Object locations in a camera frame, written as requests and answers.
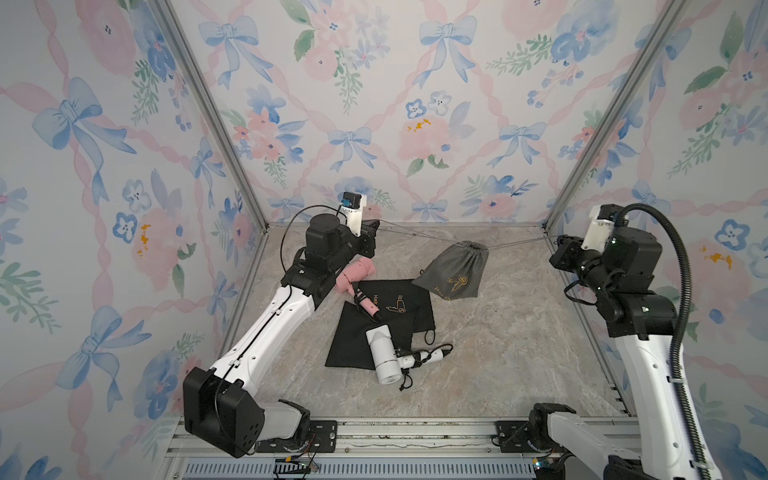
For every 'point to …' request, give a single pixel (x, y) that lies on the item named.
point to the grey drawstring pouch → (458, 275)
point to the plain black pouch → (349, 344)
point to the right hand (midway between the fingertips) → (563, 217)
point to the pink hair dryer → (348, 280)
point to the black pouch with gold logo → (400, 301)
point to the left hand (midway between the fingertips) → (378, 220)
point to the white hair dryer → (388, 366)
